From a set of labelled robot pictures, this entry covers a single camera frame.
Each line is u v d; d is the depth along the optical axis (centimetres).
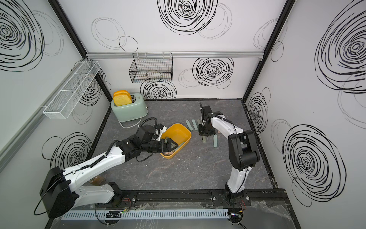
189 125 104
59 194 38
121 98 93
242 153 49
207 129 80
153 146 65
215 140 96
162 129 72
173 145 71
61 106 71
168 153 88
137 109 99
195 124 104
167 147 66
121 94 93
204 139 89
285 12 73
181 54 89
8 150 51
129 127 102
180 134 98
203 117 75
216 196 74
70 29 79
